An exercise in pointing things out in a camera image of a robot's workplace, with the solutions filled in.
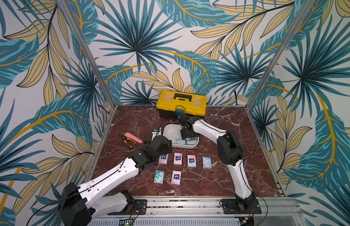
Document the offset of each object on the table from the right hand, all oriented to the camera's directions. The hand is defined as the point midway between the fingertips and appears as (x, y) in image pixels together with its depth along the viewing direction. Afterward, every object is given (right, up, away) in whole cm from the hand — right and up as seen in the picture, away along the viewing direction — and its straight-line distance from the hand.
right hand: (189, 134), depth 100 cm
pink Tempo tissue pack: (-18, -14, -12) cm, 26 cm away
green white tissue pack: (0, -3, -3) cm, 4 cm away
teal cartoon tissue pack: (-20, -23, -18) cm, 35 cm away
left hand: (-18, -3, -22) cm, 28 cm away
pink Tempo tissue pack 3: (0, -15, -12) cm, 20 cm away
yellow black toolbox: (-14, +22, 0) cm, 26 cm away
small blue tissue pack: (-7, -4, -5) cm, 9 cm away
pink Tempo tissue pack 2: (-9, -14, -12) cm, 20 cm away
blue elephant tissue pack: (+10, -16, -12) cm, 22 cm away
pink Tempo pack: (-10, -23, -18) cm, 31 cm away
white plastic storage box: (-12, +1, +4) cm, 13 cm away
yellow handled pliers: (-47, -2, -1) cm, 47 cm away
